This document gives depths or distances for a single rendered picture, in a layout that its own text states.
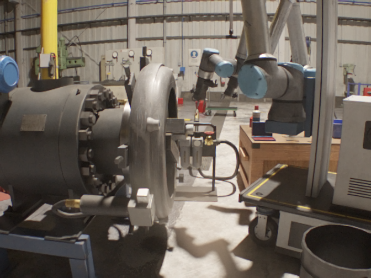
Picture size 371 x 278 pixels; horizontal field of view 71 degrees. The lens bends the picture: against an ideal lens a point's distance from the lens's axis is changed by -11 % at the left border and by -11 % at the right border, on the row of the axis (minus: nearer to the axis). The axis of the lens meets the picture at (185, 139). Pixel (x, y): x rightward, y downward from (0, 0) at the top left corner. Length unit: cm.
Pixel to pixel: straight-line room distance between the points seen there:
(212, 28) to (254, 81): 1106
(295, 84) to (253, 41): 28
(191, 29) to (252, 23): 1107
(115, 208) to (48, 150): 41
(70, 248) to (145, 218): 40
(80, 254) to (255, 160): 136
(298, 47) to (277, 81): 78
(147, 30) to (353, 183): 1190
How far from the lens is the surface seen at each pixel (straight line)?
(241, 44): 160
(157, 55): 797
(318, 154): 153
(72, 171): 130
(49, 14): 505
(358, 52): 1311
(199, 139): 220
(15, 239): 147
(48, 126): 133
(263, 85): 124
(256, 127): 228
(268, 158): 214
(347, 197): 146
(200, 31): 1227
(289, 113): 138
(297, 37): 205
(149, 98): 111
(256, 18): 134
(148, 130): 106
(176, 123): 125
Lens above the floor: 91
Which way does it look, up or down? 12 degrees down
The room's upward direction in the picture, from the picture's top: straight up
